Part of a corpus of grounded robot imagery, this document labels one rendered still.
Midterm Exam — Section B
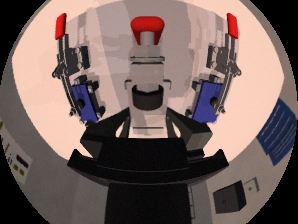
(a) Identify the grey fixture plate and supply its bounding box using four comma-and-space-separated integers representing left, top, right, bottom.
65, 0, 228, 122

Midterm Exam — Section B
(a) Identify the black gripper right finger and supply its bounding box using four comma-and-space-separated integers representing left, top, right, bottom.
165, 107, 213, 151

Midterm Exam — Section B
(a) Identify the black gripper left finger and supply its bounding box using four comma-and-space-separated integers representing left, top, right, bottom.
84, 107, 131, 138

